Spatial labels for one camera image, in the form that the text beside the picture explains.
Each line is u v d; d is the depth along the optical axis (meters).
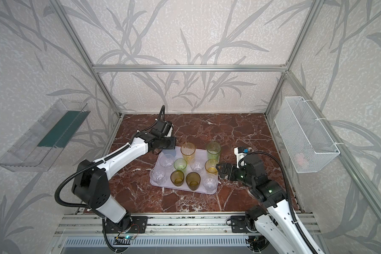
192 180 0.84
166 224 0.75
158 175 0.89
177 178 0.86
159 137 0.66
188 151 0.90
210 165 0.89
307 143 0.62
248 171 0.55
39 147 0.64
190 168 0.85
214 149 0.92
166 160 0.89
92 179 0.49
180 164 0.90
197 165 0.91
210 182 0.86
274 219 0.47
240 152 0.64
